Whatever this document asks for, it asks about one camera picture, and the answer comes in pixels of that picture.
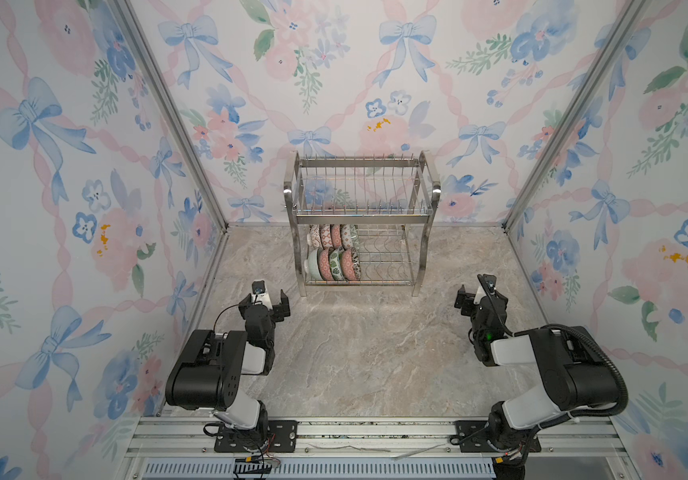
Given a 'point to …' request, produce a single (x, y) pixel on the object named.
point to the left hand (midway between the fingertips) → (267, 290)
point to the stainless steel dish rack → (360, 220)
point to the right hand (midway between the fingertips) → (479, 288)
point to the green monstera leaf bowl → (335, 264)
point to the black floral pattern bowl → (336, 236)
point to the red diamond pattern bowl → (326, 235)
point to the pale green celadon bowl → (311, 266)
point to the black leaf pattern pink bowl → (351, 264)
